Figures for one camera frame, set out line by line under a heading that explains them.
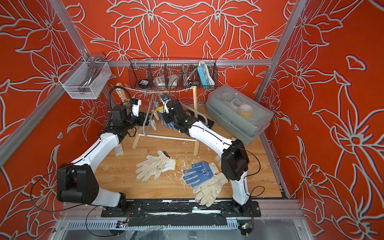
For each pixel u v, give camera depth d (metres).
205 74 0.88
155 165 0.87
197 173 0.84
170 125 0.95
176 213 0.73
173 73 1.00
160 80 0.95
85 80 0.83
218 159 0.90
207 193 0.78
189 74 0.83
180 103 0.62
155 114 0.82
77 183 0.42
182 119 0.62
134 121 0.71
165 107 0.68
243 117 0.87
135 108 0.74
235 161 0.48
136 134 0.76
